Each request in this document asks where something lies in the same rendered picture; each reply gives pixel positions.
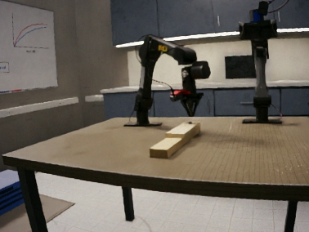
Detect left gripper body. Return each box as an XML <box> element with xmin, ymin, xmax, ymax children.
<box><xmin>240</xmin><ymin>11</ymin><xmax>272</xmax><ymax>40</ymax></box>

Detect light wooden bar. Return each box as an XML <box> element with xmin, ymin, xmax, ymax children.
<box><xmin>150</xmin><ymin>126</ymin><xmax>200</xmax><ymax>158</ymax></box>

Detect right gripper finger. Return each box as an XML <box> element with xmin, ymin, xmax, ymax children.
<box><xmin>186</xmin><ymin>99</ymin><xmax>200</xmax><ymax>117</ymax></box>
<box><xmin>181</xmin><ymin>100</ymin><xmax>191</xmax><ymax>117</ymax></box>

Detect pale wooden slat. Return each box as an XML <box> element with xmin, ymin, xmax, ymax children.
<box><xmin>165</xmin><ymin>122</ymin><xmax>201</xmax><ymax>138</ymax></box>

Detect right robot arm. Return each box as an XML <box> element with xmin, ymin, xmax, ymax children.
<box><xmin>124</xmin><ymin>36</ymin><xmax>211</xmax><ymax>127</ymax></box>

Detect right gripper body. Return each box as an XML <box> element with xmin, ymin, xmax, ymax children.
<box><xmin>174</xmin><ymin>80</ymin><xmax>204</xmax><ymax>100</ymax></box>

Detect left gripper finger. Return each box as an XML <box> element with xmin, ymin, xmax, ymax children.
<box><xmin>271</xmin><ymin>20</ymin><xmax>278</xmax><ymax>38</ymax></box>
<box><xmin>239</xmin><ymin>21</ymin><xmax>245</xmax><ymax>39</ymax></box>

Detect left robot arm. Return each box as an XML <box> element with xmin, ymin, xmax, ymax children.
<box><xmin>242</xmin><ymin>0</ymin><xmax>282</xmax><ymax>124</ymax></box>

